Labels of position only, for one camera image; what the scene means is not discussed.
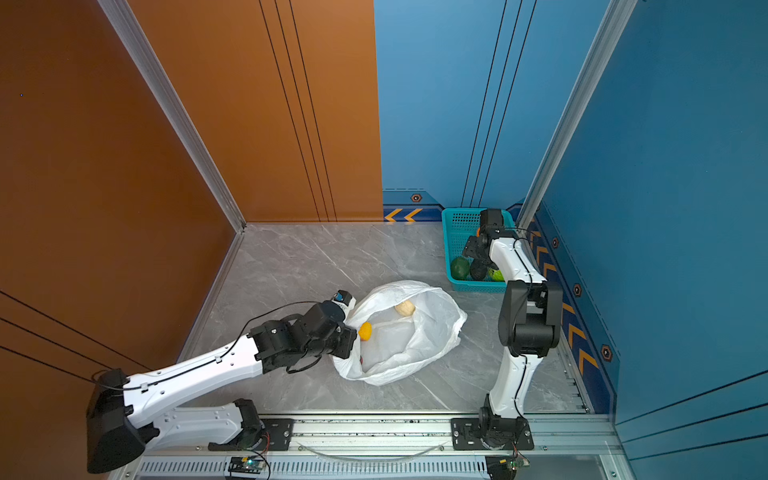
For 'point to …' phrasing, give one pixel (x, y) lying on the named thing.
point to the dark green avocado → (460, 268)
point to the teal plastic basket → (460, 224)
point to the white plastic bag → (413, 326)
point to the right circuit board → (502, 467)
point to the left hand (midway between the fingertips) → (360, 335)
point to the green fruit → (496, 275)
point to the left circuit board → (246, 465)
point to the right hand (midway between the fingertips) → (476, 252)
